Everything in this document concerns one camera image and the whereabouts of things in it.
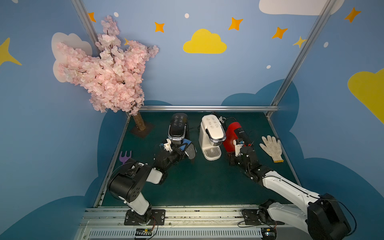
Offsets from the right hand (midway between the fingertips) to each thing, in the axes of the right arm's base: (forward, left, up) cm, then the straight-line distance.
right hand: (231, 151), depth 87 cm
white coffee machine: (+3, +13, +12) cm, 17 cm away
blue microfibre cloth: (+3, +28, +5) cm, 28 cm away
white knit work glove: (+12, -32, -12) cm, 36 cm away
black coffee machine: (+5, +31, +12) cm, 34 cm away
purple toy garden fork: (-3, +69, -13) cm, 70 cm away
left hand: (+1, +25, +5) cm, 26 cm away
